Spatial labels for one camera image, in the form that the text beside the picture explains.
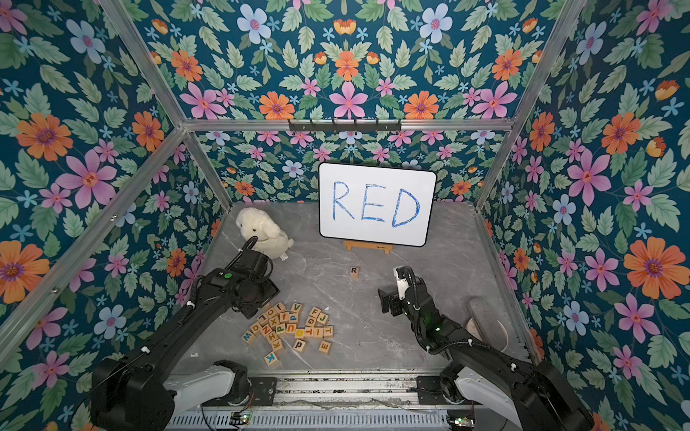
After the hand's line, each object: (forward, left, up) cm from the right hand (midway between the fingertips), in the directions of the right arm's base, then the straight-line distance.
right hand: (396, 282), depth 85 cm
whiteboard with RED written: (+27, +7, +9) cm, 29 cm away
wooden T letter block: (-14, +21, -7) cm, 26 cm away
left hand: (-6, +37, 0) cm, 38 cm away
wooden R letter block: (+8, +14, -7) cm, 18 cm away
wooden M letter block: (-16, +46, -7) cm, 49 cm away
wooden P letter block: (-18, +30, -8) cm, 35 cm away
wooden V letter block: (-6, +33, -7) cm, 35 cm away
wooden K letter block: (-22, +37, -8) cm, 44 cm away
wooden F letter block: (-8, +27, -7) cm, 29 cm away
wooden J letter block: (-10, +24, -7) cm, 27 cm away
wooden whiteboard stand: (+20, +16, -7) cm, 27 cm away
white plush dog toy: (+15, +46, +10) cm, 50 cm away
